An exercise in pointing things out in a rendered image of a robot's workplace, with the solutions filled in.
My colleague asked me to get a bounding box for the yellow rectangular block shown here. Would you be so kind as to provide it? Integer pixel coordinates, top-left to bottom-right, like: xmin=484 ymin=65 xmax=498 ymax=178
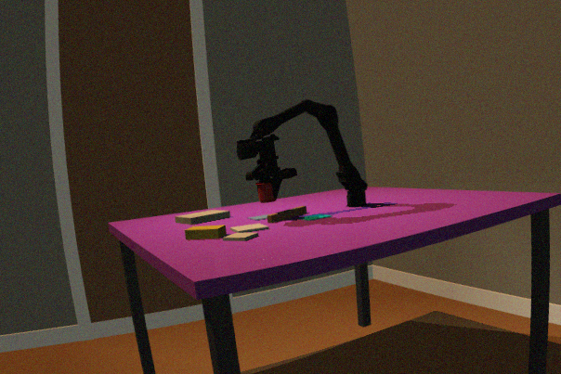
xmin=185 ymin=225 xmax=227 ymax=240

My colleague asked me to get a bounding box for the tan flat block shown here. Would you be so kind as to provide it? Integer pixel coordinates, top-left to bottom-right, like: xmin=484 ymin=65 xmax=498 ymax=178
xmin=223 ymin=232 xmax=258 ymax=241

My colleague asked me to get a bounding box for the tan flat square pad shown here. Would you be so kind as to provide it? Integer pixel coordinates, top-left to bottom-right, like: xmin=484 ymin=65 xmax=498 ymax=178
xmin=175 ymin=210 xmax=231 ymax=225

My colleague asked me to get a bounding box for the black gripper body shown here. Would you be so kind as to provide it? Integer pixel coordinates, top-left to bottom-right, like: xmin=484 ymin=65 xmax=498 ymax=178
xmin=245 ymin=153 xmax=297 ymax=181

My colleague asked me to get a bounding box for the tan flat square tile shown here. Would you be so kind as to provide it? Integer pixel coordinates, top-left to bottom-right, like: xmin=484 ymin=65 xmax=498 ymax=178
xmin=230 ymin=223 xmax=268 ymax=233

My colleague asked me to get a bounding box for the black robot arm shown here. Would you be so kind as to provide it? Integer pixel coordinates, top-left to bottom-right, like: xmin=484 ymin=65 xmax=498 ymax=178
xmin=236 ymin=100 xmax=369 ymax=207

